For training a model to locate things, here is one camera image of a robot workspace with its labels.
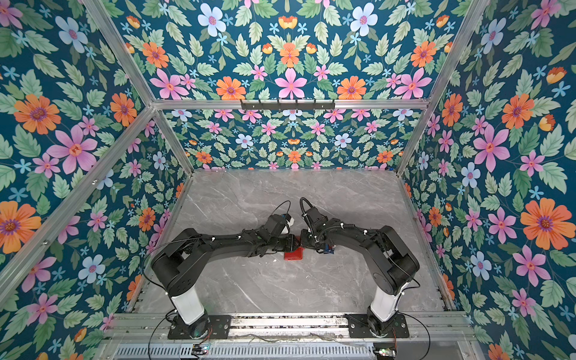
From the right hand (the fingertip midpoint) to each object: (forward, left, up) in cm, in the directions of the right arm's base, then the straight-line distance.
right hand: (306, 239), depth 92 cm
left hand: (-3, +1, +2) cm, 3 cm away
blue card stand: (-5, -9, 0) cm, 11 cm away
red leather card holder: (-7, +4, 0) cm, 8 cm away
